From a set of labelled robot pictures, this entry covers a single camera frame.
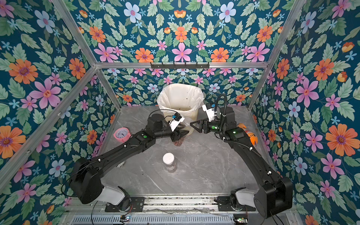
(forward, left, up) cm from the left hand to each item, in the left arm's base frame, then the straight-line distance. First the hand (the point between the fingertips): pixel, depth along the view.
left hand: (187, 128), depth 75 cm
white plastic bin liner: (+30, +3, -5) cm, 31 cm away
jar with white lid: (-13, +11, -10) cm, 20 cm away
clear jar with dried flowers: (-4, +5, -8) cm, 10 cm away
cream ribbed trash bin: (+3, -1, +4) cm, 5 cm away
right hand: (+2, -6, +4) cm, 7 cm away
